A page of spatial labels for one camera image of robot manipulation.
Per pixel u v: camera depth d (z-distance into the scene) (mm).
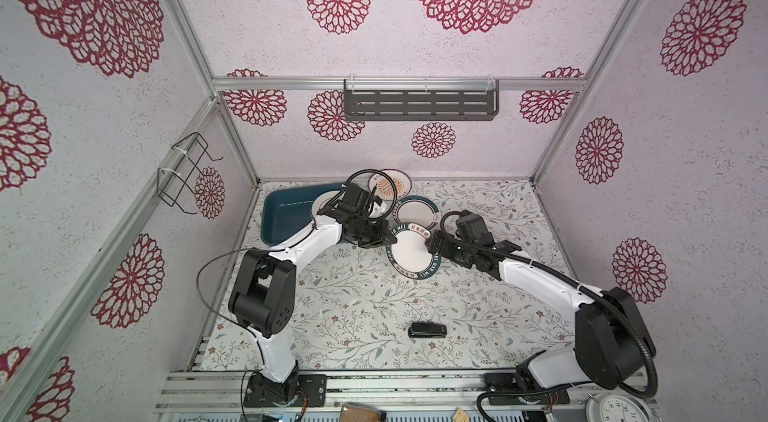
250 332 513
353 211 710
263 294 484
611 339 428
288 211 1117
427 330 818
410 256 861
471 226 674
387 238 849
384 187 1173
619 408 684
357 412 687
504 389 738
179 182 750
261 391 721
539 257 997
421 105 999
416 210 1097
